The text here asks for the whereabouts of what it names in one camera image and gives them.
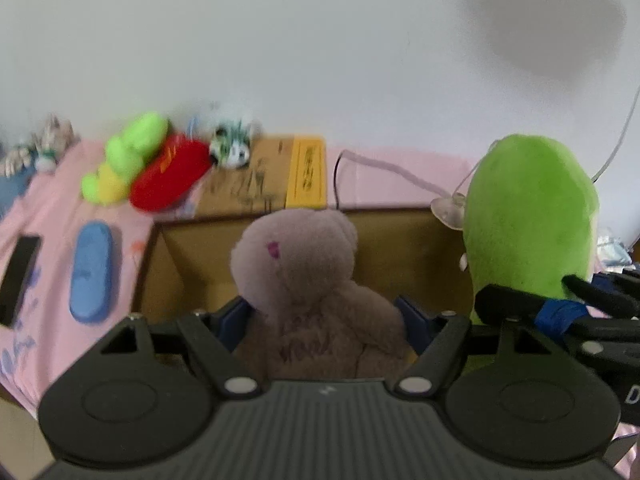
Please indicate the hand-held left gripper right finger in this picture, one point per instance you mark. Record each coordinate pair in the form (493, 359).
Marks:
(412, 325)

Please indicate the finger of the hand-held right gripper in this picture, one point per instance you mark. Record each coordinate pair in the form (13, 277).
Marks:
(560, 317)
(600, 295)

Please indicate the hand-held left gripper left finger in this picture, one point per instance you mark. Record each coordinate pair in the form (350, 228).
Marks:
(230, 325)

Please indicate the brown cardboard box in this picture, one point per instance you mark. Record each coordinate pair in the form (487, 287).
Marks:
(200, 260)

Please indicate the mauve teddy bear plush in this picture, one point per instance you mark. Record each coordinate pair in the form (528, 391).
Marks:
(300, 270)

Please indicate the green plush doll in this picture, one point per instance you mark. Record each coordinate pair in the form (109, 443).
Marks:
(530, 210)

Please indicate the blue glasses case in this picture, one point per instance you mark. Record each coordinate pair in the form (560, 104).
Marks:
(90, 270)

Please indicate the flat tan cardboard box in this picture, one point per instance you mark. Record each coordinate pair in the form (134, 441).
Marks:
(265, 175)

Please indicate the red plush toy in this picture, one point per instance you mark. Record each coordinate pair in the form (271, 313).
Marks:
(160, 185)

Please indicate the small panda plush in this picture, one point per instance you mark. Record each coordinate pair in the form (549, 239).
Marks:
(230, 147)

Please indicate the lime and yellow plush toy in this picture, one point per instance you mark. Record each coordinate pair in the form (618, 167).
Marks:
(130, 145)

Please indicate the black smartphone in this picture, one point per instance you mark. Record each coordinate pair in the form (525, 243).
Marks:
(17, 280)

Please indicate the blue cloth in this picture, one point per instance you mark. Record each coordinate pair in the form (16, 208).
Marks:
(12, 190)

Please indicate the grey white striped plush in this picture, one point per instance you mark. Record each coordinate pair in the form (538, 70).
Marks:
(50, 135)

